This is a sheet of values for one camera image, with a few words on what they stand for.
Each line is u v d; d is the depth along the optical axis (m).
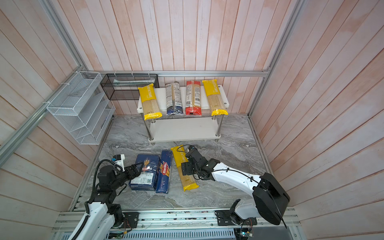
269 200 0.41
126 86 1.06
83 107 0.73
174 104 0.75
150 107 0.73
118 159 0.73
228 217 0.74
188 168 0.75
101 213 0.55
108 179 0.62
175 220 0.75
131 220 0.73
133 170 0.73
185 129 0.98
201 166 0.63
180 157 0.93
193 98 0.78
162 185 0.82
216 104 0.75
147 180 0.80
